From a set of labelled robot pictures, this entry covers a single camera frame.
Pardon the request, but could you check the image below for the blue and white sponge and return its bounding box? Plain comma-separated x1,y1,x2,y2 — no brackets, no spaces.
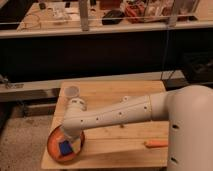
59,140,80,156

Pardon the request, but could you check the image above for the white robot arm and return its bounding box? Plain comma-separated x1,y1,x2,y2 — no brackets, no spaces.
61,85,213,171

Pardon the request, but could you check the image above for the orange ceramic bowl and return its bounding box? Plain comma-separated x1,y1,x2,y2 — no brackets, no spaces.
47,126,85,163

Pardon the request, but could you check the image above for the wooden cutting board table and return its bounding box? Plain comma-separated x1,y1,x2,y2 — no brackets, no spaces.
41,80,168,170

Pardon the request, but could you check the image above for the black bag on bench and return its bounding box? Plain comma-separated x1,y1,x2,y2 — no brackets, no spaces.
102,10,124,25

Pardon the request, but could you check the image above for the orange carrot toy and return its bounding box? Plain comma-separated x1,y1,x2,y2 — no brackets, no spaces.
144,140,168,148

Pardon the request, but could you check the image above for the red object on bench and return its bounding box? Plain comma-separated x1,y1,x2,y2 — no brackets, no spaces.
125,4,145,23

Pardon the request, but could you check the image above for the grey metal post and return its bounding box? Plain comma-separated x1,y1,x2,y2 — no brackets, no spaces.
167,0,182,27
78,0,89,31

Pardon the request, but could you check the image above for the grey metal post right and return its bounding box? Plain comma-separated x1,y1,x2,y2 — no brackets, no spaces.
167,0,182,27

